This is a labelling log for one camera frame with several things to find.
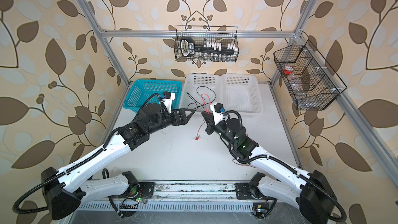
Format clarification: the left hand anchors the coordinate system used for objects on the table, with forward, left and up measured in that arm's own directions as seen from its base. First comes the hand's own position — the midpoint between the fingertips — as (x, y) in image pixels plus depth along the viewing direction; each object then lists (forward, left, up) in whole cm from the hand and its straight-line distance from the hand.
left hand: (189, 110), depth 68 cm
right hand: (0, -6, -3) cm, 7 cm away
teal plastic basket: (+32, +42, -26) cm, 59 cm away
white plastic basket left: (+38, -1, -29) cm, 48 cm away
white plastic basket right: (+38, -33, -30) cm, 59 cm away
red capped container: (+25, -50, +4) cm, 56 cm away
